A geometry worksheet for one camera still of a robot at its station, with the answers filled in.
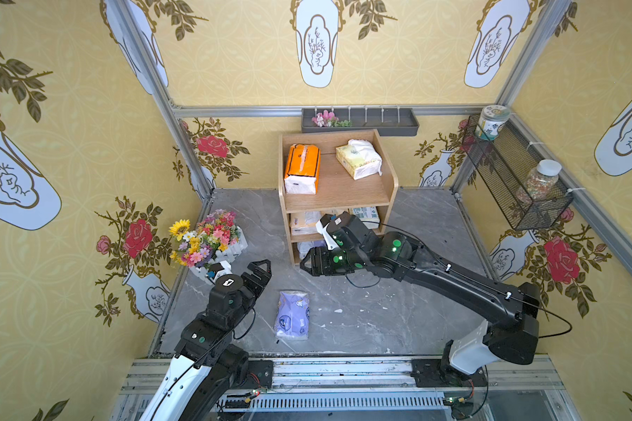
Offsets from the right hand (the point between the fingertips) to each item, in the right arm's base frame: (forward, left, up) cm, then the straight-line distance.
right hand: (310, 257), depth 68 cm
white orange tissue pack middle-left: (+15, +4, -5) cm, 16 cm away
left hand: (0, +16, -8) cm, 18 cm away
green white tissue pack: (+19, -17, -6) cm, 26 cm away
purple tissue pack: (-8, +6, -22) cm, 24 cm away
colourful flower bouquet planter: (+11, +33, -11) cm, 36 cm away
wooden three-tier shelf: (+27, -3, +5) cm, 28 cm away
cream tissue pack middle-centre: (+19, -5, -5) cm, 21 cm away
